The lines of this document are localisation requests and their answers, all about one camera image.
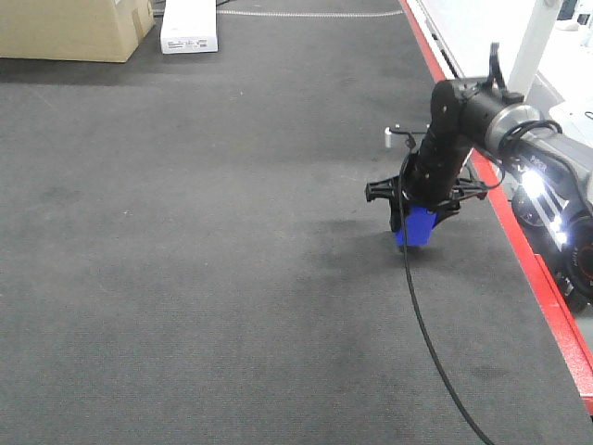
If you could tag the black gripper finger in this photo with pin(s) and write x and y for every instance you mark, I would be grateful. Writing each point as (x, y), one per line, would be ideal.
(445, 218)
(398, 215)

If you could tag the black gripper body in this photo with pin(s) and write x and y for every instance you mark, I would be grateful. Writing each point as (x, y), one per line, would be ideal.
(435, 171)

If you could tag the blue bottle-shaped plastic part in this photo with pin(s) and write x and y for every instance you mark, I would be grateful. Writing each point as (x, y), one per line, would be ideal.
(417, 227)

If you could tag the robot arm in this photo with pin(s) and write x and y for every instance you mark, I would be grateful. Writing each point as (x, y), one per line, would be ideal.
(482, 111)

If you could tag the long flat white box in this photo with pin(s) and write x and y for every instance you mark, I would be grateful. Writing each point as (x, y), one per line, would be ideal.
(190, 28)

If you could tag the large brown cardboard box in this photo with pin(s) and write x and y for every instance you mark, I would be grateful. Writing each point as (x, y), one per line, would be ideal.
(69, 28)

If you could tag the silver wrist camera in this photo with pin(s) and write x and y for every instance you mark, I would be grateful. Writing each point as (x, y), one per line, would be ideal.
(389, 137)

